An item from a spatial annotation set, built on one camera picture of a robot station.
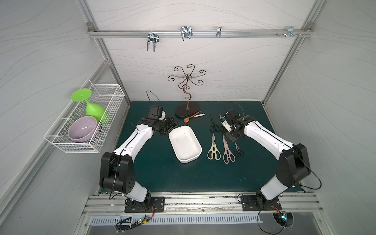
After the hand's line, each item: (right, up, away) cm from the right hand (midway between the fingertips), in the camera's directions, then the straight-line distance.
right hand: (235, 133), depth 87 cm
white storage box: (-31, -10, +8) cm, 33 cm away
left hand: (-36, +5, -2) cm, 36 cm away
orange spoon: (-30, +8, +21) cm, 38 cm away
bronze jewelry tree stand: (-28, +16, +27) cm, 42 cm away
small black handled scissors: (+3, -13, +6) cm, 14 cm away
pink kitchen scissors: (-4, -14, +3) cm, 15 cm away
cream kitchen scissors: (-13, -12, +6) cm, 18 cm away
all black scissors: (-11, +2, +17) cm, 20 cm away
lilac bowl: (-74, +5, -26) cm, 78 cm away
